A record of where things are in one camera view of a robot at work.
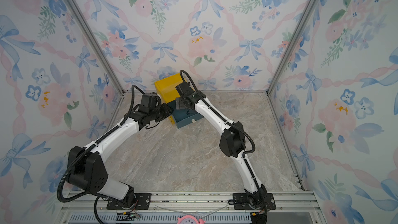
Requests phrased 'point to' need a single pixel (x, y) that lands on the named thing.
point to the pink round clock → (189, 219)
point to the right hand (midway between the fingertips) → (187, 102)
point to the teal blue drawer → (184, 116)
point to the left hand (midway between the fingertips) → (174, 109)
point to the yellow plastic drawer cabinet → (167, 91)
